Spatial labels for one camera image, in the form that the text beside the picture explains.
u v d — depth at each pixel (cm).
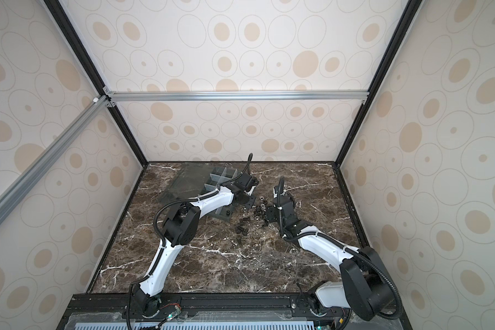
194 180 113
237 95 91
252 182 86
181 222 60
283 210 64
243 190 82
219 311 73
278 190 75
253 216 97
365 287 42
